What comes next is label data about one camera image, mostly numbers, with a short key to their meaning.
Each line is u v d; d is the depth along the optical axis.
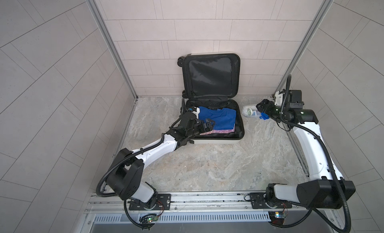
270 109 0.66
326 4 0.72
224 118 0.94
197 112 0.75
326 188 0.37
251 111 0.77
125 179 0.41
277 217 0.68
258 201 0.71
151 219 0.65
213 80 0.98
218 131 0.91
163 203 0.71
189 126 0.63
